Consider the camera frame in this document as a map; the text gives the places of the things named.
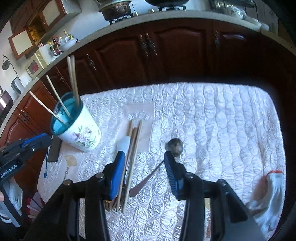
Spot white bowl near rack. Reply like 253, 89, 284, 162
244, 16, 270, 31

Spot person's left hand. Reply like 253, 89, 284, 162
0, 191, 4, 201

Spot floral ceramic tureen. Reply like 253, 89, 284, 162
225, 6, 246, 19

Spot rice cooker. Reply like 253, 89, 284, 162
0, 87, 13, 125

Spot white bowl on counter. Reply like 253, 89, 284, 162
60, 38, 77, 51

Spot silver electric kettle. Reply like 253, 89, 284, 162
11, 77, 25, 96

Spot white work glove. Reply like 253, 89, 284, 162
246, 170, 285, 238

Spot black wok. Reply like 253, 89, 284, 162
145, 0, 189, 8

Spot cream microwave oven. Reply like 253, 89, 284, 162
26, 46, 53, 79

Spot white quilted table cloth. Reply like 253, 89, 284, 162
36, 82, 287, 241

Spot dark metal spoon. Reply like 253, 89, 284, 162
128, 138, 184, 198

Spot red sauce bottle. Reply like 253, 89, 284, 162
52, 37, 61, 55

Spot yellow oil bottle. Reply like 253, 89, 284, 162
63, 30, 73, 42

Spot black smartphone with blue strap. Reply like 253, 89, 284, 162
44, 135, 62, 178

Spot upper wall cabinet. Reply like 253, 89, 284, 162
8, 1, 82, 60

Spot white ceramic spoon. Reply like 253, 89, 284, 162
116, 136, 130, 156

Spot metal cooking pot with lid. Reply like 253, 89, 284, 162
96, 0, 131, 21

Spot gas stove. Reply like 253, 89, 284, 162
109, 5, 187, 25

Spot dark wood base cabinets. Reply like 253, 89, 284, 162
0, 17, 296, 190

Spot black dish rack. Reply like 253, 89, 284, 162
209, 0, 257, 11

